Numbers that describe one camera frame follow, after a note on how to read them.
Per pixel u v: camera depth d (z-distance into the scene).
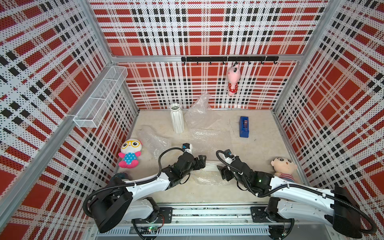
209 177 0.86
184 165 0.62
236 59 0.88
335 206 0.42
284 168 0.83
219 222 0.73
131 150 0.92
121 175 0.78
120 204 0.41
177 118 0.95
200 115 1.16
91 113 0.93
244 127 1.04
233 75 0.91
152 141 0.93
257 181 0.56
